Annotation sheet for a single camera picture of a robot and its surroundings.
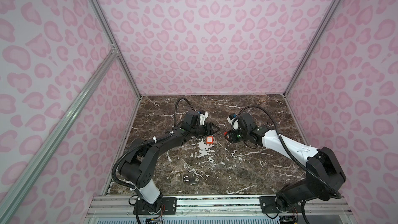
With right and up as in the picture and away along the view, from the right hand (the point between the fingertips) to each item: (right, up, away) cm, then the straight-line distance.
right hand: (228, 134), depth 85 cm
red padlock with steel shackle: (-10, -5, +8) cm, 14 cm away
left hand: (-5, +3, -1) cm, 6 cm away
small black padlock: (-20, -23, -3) cm, 30 cm away
